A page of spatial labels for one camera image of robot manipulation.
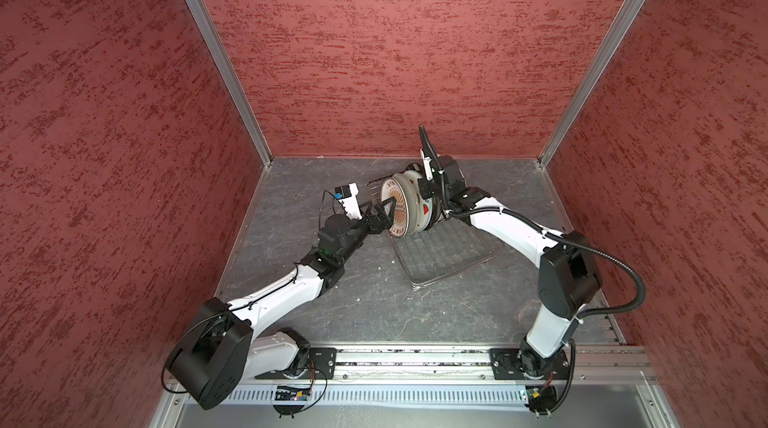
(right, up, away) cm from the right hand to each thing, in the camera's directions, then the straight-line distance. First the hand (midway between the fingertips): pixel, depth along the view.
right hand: (425, 177), depth 89 cm
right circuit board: (+27, -55, -18) cm, 64 cm away
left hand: (-12, -8, -10) cm, 17 cm away
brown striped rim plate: (-10, -3, +6) cm, 12 cm away
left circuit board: (-37, -55, -16) cm, 68 cm away
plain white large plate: (-5, -1, +1) cm, 5 cm away
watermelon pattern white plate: (0, -10, +1) cm, 10 cm away
